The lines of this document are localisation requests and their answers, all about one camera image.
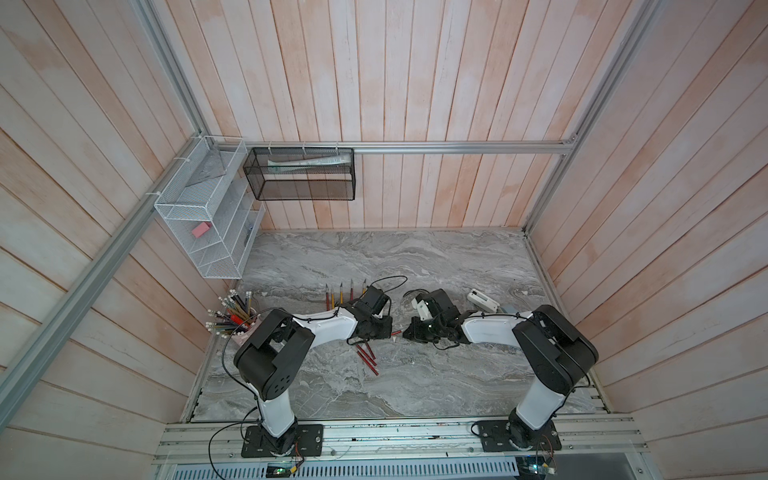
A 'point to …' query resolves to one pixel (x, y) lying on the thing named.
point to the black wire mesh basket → (302, 173)
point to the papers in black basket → (295, 165)
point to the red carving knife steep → (370, 350)
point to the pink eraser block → (201, 229)
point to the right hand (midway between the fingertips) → (402, 333)
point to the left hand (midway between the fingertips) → (387, 334)
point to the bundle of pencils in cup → (233, 317)
